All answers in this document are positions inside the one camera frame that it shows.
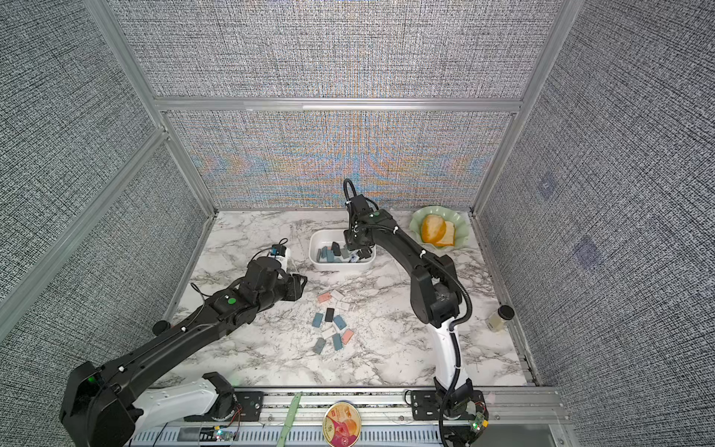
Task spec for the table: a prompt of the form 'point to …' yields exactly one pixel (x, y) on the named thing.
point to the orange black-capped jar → (160, 327)
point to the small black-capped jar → (497, 320)
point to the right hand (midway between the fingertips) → (354, 233)
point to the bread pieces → (437, 231)
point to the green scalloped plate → (457, 217)
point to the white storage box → (347, 261)
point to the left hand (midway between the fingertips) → (306, 277)
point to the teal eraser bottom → (337, 342)
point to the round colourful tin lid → (342, 425)
